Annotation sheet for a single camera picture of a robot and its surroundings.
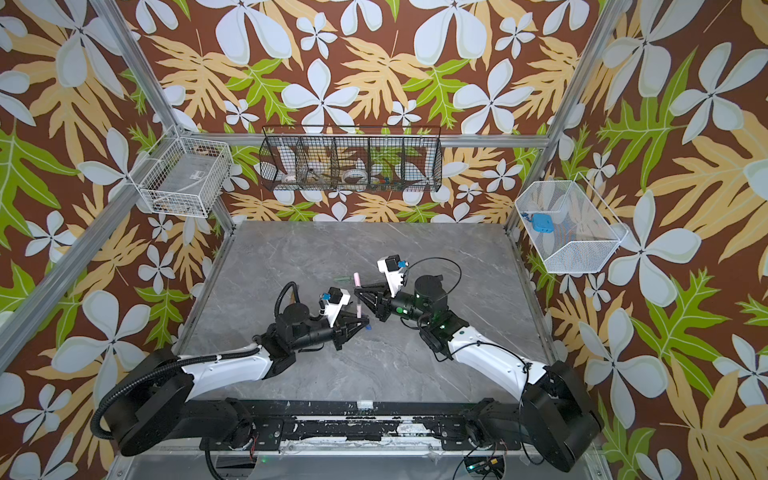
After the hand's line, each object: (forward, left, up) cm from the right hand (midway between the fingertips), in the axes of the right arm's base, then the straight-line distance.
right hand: (356, 293), depth 71 cm
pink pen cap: (+2, 0, +3) cm, 4 cm away
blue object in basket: (+24, -53, 0) cm, 58 cm away
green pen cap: (+22, +8, -25) cm, 34 cm away
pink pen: (-2, 0, -5) cm, 5 cm away
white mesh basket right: (+16, -61, +4) cm, 63 cm away
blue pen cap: (-4, -3, -10) cm, 11 cm away
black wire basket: (+49, +4, +6) cm, 49 cm away
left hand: (-2, -2, -9) cm, 9 cm away
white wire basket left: (+35, +52, +9) cm, 64 cm away
